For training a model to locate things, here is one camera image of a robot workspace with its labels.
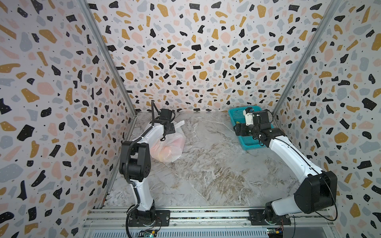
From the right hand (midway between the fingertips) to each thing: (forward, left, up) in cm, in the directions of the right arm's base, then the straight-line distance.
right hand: (238, 123), depth 83 cm
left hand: (+5, +45, -11) cm, 46 cm away
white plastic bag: (-7, +42, -17) cm, 45 cm away
